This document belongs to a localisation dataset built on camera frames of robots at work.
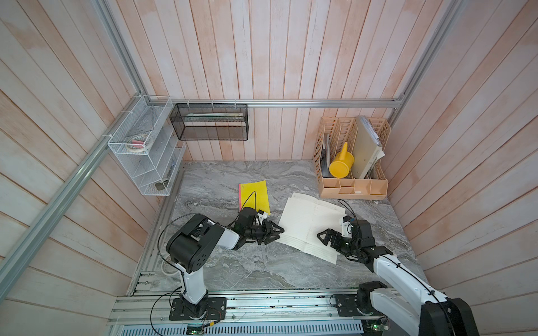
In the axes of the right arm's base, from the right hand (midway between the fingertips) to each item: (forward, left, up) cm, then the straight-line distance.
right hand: (325, 237), depth 88 cm
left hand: (0, +18, +1) cm, 18 cm away
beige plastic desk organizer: (+28, -29, +1) cm, 40 cm away
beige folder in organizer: (+33, -20, +22) cm, 44 cm away
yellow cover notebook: (+23, +32, -2) cm, 40 cm away
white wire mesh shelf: (+13, +67, +27) cm, 73 cm away
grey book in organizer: (+34, -2, +15) cm, 37 cm away
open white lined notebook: (+12, +8, -5) cm, 15 cm away
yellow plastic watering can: (+33, -12, +13) cm, 37 cm away
